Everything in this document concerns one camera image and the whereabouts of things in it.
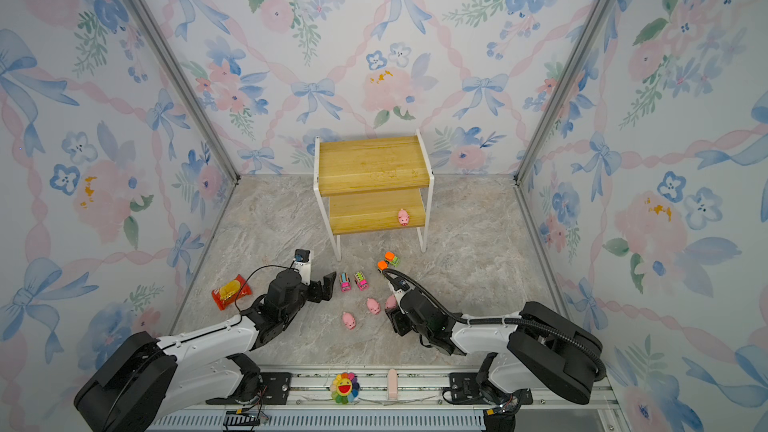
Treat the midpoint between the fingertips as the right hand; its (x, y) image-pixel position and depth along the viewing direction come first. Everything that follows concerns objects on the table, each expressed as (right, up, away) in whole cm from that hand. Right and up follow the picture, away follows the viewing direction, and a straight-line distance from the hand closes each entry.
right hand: (392, 305), depth 87 cm
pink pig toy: (+3, +26, -2) cm, 26 cm away
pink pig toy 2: (0, +2, -1) cm, 2 cm away
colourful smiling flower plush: (-12, -16, -14) cm, 24 cm away
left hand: (-20, +11, -1) cm, 23 cm away
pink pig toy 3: (-5, +1, -2) cm, 6 cm away
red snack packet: (-48, +4, 0) cm, 48 cm away
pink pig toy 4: (-12, -3, -4) cm, 13 cm away
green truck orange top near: (-3, +10, +6) cm, 13 cm away
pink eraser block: (0, -15, -14) cm, 20 cm away
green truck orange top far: (0, +13, +7) cm, 15 cm away
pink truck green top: (-10, +7, +3) cm, 12 cm away
